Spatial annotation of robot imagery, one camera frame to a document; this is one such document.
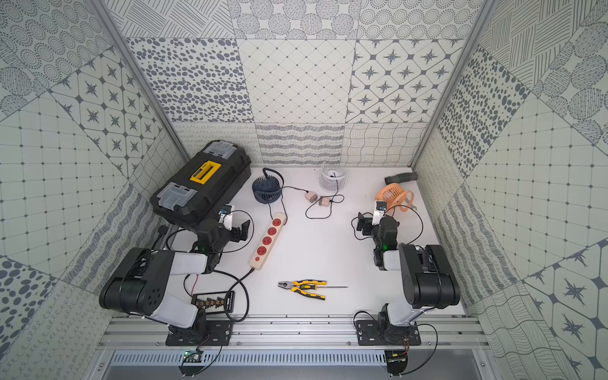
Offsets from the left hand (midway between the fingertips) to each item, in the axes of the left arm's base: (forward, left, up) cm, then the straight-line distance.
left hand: (231, 217), depth 94 cm
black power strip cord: (-26, -5, -7) cm, 27 cm away
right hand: (+3, -57, -1) cm, 57 cm away
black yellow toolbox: (+4, +10, +11) cm, 16 cm away
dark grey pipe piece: (+29, -77, -5) cm, 82 cm away
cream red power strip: (-2, -18, -5) cm, 18 cm away
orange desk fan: (+8, -67, +5) cm, 67 cm away
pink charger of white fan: (+12, -38, -5) cm, 40 cm away
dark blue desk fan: (+16, -12, -1) cm, 20 cm away
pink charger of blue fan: (+16, -32, -5) cm, 36 cm away
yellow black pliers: (-24, -27, -8) cm, 37 cm away
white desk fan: (+23, -42, 0) cm, 48 cm away
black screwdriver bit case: (-31, 0, -6) cm, 31 cm away
